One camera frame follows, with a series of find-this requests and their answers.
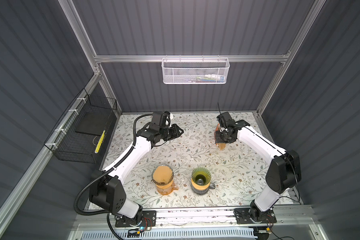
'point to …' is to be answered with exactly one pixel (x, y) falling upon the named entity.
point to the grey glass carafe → (211, 186)
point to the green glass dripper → (201, 176)
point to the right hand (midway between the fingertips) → (221, 139)
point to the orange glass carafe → (166, 189)
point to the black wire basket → (76, 137)
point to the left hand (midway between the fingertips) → (182, 131)
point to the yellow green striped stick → (97, 148)
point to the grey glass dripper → (162, 183)
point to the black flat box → (93, 123)
